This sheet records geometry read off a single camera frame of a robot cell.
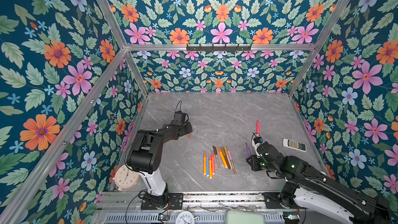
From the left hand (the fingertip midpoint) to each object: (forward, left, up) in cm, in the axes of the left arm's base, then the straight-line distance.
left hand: (191, 126), depth 99 cm
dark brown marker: (-20, -19, -2) cm, 28 cm away
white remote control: (-18, -62, 0) cm, 65 cm away
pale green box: (-49, -19, +3) cm, 53 cm away
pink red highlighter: (-3, -44, -1) cm, 44 cm away
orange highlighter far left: (-24, -8, -1) cm, 25 cm away
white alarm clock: (-48, +3, +2) cm, 48 cm away
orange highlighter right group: (-23, -18, -1) cm, 29 cm away
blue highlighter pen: (-26, -9, -1) cm, 27 cm away
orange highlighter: (-26, -11, -1) cm, 28 cm away
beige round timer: (-29, +34, +1) cm, 45 cm away
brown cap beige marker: (-19, -15, -1) cm, 24 cm away
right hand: (-27, -30, +9) cm, 41 cm away
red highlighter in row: (-24, -12, -1) cm, 27 cm away
